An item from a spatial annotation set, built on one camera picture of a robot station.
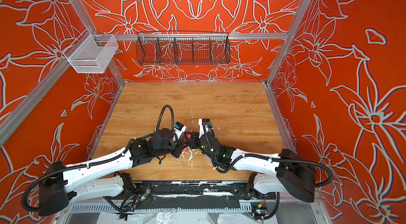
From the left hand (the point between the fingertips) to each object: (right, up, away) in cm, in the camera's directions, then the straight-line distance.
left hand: (188, 142), depth 75 cm
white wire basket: (-59, +48, +19) cm, 79 cm away
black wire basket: (-5, +54, +24) cm, 59 cm away
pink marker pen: (+1, +4, -1) cm, 4 cm away
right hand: (-2, +4, 0) cm, 5 cm away
